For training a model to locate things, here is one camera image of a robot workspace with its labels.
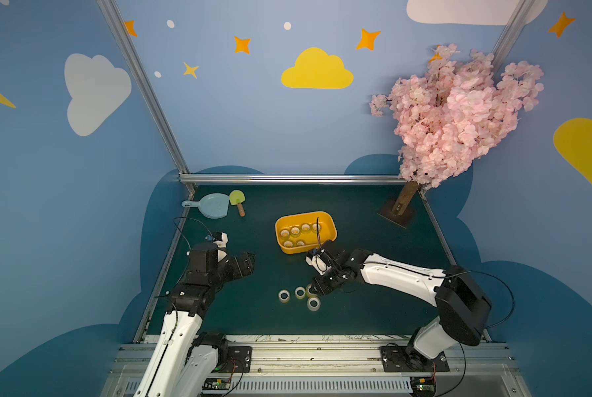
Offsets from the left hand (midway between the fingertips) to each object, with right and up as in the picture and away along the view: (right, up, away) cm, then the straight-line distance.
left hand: (242, 256), depth 77 cm
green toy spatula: (-13, +21, +41) cm, 48 cm away
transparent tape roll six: (+19, +1, +22) cm, 29 cm away
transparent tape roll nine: (+23, -20, +7) cm, 31 cm away
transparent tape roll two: (+16, +6, +27) cm, 32 cm away
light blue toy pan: (-23, +17, +38) cm, 47 cm away
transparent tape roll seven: (+18, -15, +11) cm, 26 cm away
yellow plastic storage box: (+24, +2, +23) cm, 33 cm away
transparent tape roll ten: (+21, -14, +10) cm, 27 cm away
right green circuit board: (+55, -39, -4) cm, 68 cm away
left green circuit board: (-7, -37, -5) cm, 38 cm away
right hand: (+25, -11, +7) cm, 28 cm away
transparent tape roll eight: (+13, -16, +9) cm, 23 cm away
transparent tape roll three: (+21, +7, +28) cm, 36 cm away
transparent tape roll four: (+27, +7, +29) cm, 41 cm away
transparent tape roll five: (+13, +1, +22) cm, 26 cm away
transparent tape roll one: (+12, +5, +27) cm, 30 cm away
